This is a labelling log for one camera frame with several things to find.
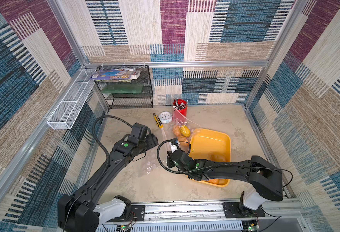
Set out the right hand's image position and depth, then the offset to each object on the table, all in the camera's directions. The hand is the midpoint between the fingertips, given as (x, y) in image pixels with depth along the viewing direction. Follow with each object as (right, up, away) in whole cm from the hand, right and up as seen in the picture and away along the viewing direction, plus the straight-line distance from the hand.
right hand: (170, 153), depth 84 cm
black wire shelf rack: (-27, +39, +31) cm, 57 cm away
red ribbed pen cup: (+6, +26, +15) cm, 31 cm away
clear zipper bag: (+8, +16, +18) cm, 26 cm away
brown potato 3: (+28, -16, -1) cm, 32 cm away
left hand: (-9, +7, -4) cm, 12 cm away
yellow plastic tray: (+28, +3, +15) cm, 32 cm away
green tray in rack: (-33, +40, +16) cm, 54 cm away
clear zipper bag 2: (-12, -7, +2) cm, 14 cm away
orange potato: (+4, +12, +16) cm, 20 cm away
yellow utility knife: (-9, +18, +25) cm, 32 cm away
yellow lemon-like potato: (+9, +12, +10) cm, 18 cm away
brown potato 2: (+28, -3, +3) cm, 29 cm away
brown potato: (+7, +7, +12) cm, 16 cm away
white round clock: (-4, +21, +28) cm, 35 cm away
